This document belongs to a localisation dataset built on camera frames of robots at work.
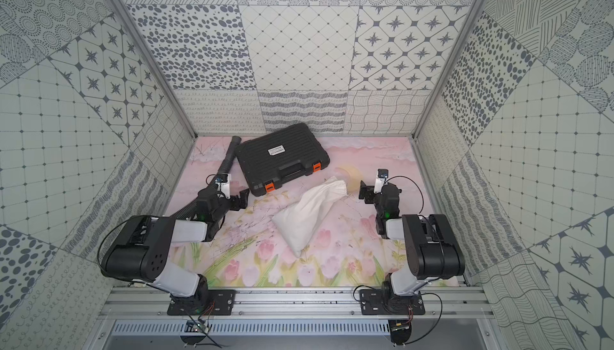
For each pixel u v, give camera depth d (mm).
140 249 455
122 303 766
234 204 859
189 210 912
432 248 461
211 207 735
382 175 816
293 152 1049
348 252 841
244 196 877
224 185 823
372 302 724
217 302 733
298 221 817
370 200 856
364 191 846
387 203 720
